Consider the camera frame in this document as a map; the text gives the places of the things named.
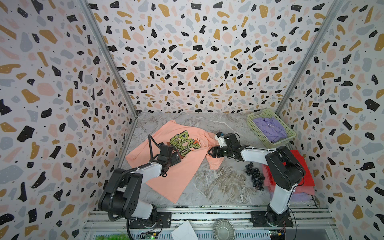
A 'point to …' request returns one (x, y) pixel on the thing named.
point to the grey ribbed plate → (224, 230)
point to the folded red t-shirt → (308, 180)
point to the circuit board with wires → (149, 235)
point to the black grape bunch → (257, 178)
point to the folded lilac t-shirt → (296, 197)
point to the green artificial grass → (113, 237)
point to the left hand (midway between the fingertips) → (173, 156)
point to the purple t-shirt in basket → (272, 128)
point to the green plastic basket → (268, 113)
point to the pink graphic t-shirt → (192, 144)
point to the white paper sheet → (184, 231)
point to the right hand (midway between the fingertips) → (210, 148)
